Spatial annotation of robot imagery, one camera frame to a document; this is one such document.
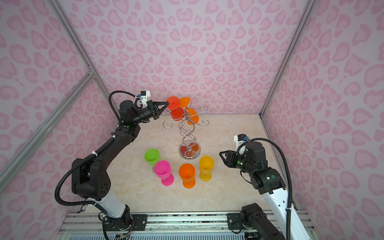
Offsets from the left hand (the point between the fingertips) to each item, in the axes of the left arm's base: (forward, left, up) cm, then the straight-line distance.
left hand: (169, 101), depth 73 cm
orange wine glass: (-25, -8, -28) cm, 38 cm away
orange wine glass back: (-2, -11, -7) cm, 13 cm away
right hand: (-22, -25, -13) cm, 36 cm away
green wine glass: (-14, +13, -29) cm, 35 cm away
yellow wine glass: (-20, -18, -28) cm, 39 cm away
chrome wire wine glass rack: (-5, -8, -37) cm, 38 cm away
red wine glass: (-1, -3, -7) cm, 7 cm away
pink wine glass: (-23, +5, -28) cm, 37 cm away
